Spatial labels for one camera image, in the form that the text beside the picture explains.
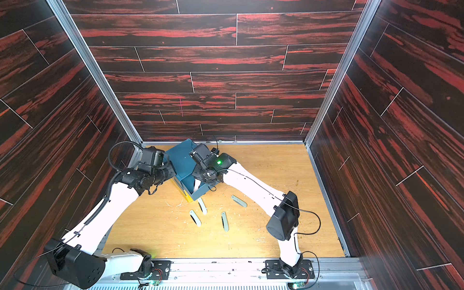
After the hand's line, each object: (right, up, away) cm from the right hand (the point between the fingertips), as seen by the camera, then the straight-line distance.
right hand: (200, 172), depth 79 cm
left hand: (-11, +2, +1) cm, 11 cm away
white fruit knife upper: (0, -19, +12) cm, 22 cm away
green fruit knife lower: (+11, -24, +7) cm, 27 cm away
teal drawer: (+1, -8, +1) cm, 8 cm away
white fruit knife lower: (-4, -23, +9) cm, 25 cm away
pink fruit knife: (-1, -5, -3) cm, 5 cm away
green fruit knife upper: (+18, -16, +14) cm, 28 cm away
